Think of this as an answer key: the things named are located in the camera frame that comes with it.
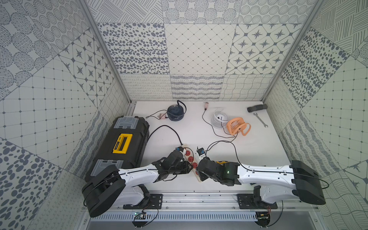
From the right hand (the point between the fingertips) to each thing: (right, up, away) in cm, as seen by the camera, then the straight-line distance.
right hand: (199, 168), depth 78 cm
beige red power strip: (-4, +3, +8) cm, 9 cm away
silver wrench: (+48, +30, +34) cm, 65 cm away
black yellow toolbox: (-41, +14, -3) cm, 43 cm away
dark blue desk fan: (-16, +31, +29) cm, 45 cm away
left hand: (-4, +1, +5) cm, 7 cm away
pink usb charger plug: (+9, +38, +39) cm, 55 cm away
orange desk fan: (+26, +23, +14) cm, 37 cm away
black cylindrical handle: (+48, +35, +33) cm, 68 cm away
